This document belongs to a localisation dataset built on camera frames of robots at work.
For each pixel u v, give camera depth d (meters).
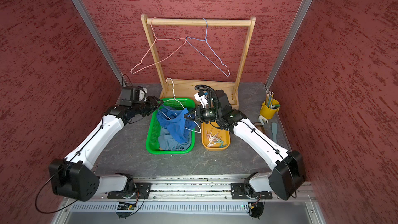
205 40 0.77
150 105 0.71
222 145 0.88
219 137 0.91
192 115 0.68
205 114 0.63
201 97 0.68
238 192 0.74
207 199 0.73
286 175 0.40
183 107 0.71
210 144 0.89
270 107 0.97
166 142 0.83
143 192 0.75
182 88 1.24
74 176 0.39
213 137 0.92
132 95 0.62
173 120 0.78
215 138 0.90
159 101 0.78
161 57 0.97
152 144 0.84
